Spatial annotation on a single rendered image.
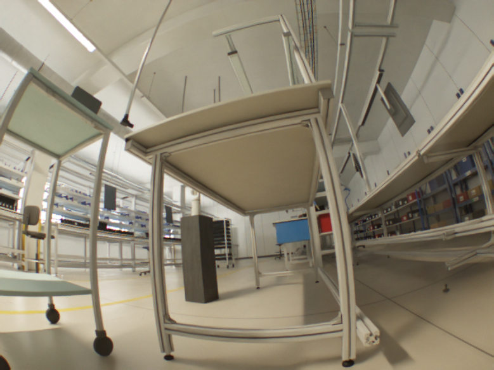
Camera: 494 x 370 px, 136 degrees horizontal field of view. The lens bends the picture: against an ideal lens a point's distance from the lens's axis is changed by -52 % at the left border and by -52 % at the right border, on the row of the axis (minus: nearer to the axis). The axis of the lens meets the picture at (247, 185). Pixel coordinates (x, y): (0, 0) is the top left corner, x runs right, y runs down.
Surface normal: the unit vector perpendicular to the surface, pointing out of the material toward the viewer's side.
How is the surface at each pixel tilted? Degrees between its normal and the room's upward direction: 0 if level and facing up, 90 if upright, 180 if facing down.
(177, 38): 180
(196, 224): 90
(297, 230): 90
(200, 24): 180
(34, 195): 90
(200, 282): 90
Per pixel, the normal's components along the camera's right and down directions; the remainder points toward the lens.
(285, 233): -0.26, -0.29
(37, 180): 0.96, -0.16
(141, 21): 0.09, 0.95
